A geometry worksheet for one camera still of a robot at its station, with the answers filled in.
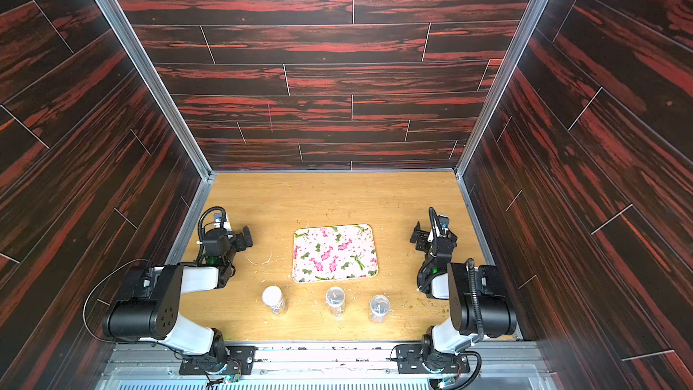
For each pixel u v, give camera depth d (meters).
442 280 0.63
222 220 0.79
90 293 0.69
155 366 0.73
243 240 0.87
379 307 0.80
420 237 0.83
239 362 0.72
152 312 0.45
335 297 0.80
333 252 0.96
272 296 0.75
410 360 0.73
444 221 0.77
